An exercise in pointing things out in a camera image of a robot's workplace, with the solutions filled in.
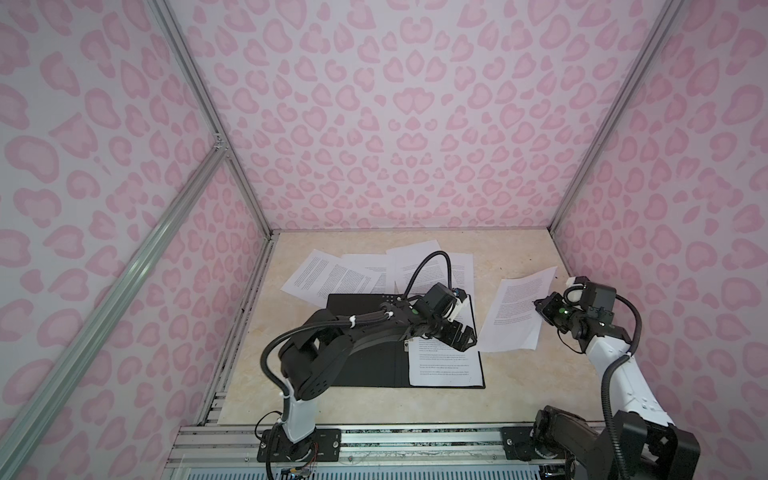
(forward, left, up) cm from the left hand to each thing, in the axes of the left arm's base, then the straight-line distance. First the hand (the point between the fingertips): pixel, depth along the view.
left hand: (468, 332), depth 82 cm
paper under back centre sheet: (+27, -4, -10) cm, 29 cm away
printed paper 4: (+5, -15, -5) cm, 17 cm away
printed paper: (-5, +9, -9) cm, 14 cm away
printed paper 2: (+28, +45, -9) cm, 53 cm away
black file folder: (-5, +24, -9) cm, 26 cm away
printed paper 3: (+33, +25, -10) cm, 42 cm away
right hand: (+7, -19, +6) cm, 21 cm away
